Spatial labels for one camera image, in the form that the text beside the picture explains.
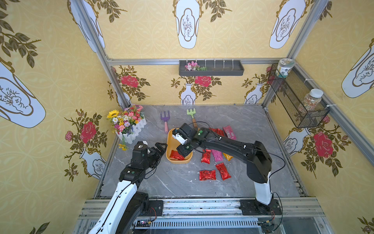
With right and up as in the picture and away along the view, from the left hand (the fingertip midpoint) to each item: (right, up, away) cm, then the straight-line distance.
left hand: (159, 148), depth 81 cm
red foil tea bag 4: (+25, -15, +2) cm, 30 cm away
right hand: (+14, +2, +5) cm, 15 cm away
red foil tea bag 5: (+36, -13, +2) cm, 39 cm away
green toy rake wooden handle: (+19, +21, +35) cm, 46 cm away
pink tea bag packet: (+45, +7, +19) cm, 49 cm away
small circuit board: (-7, -36, -8) cm, 37 cm away
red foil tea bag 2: (+34, +9, +24) cm, 43 cm away
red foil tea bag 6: (+8, -6, +8) cm, 13 cm away
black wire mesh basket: (+80, +33, +9) cm, 87 cm away
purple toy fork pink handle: (-2, +17, +33) cm, 37 cm away
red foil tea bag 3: (+27, -6, +9) cm, 29 cm away
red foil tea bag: (+37, +8, +20) cm, 43 cm away
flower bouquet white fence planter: (-21, +14, +8) cm, 27 cm away
